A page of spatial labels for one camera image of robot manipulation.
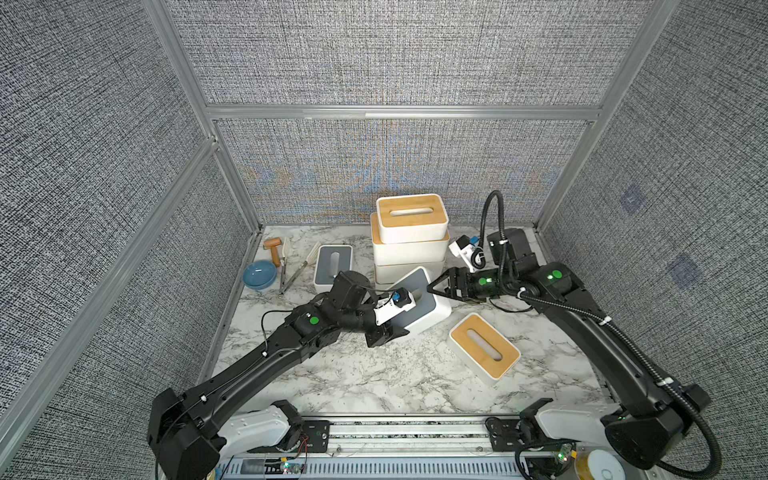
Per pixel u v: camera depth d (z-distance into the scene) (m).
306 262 1.06
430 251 0.80
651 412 0.39
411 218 0.76
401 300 0.58
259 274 1.03
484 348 0.86
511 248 0.53
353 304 0.56
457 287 0.60
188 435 0.38
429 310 0.64
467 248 0.64
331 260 1.05
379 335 0.61
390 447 0.73
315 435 0.73
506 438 0.73
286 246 1.10
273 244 1.11
